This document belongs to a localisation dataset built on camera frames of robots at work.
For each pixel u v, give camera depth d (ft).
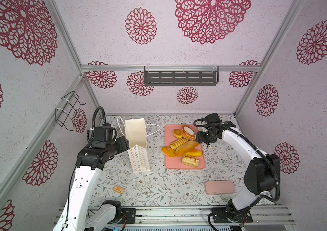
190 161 2.87
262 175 1.48
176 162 3.01
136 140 2.35
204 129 2.60
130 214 2.43
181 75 3.18
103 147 1.66
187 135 3.20
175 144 3.18
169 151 3.02
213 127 2.09
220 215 2.39
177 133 3.37
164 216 2.46
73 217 1.22
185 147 3.05
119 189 2.67
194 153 3.04
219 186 2.70
